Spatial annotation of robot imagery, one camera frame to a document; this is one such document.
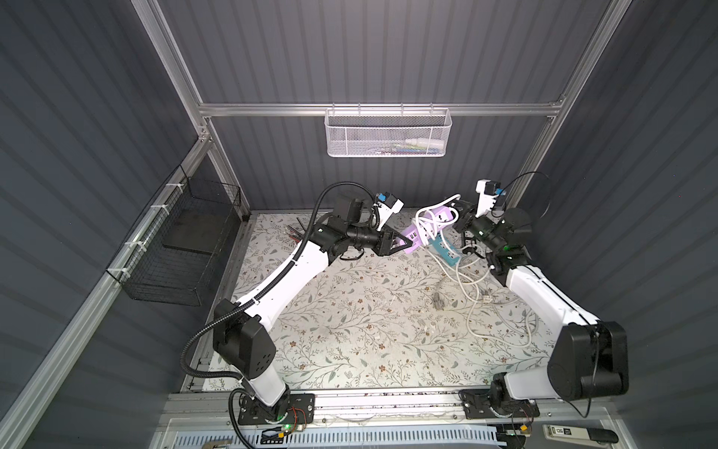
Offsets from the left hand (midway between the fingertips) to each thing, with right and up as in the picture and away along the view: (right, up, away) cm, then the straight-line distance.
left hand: (412, 245), depth 69 cm
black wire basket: (-63, -2, +3) cm, 63 cm away
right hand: (+12, +12, +6) cm, 18 cm away
